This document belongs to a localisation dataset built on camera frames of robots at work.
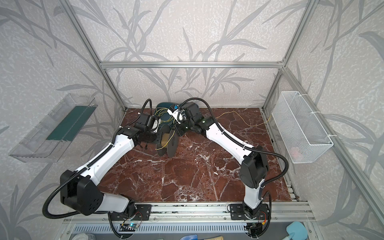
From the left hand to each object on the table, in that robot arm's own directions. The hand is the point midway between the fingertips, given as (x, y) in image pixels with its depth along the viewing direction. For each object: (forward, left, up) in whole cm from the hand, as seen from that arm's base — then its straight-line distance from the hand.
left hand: (163, 132), depth 83 cm
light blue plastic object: (-43, -67, -16) cm, 82 cm away
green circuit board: (-42, +12, -18) cm, 48 cm away
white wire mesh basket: (-12, -64, +18) cm, 68 cm away
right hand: (+1, -6, +8) cm, 10 cm away
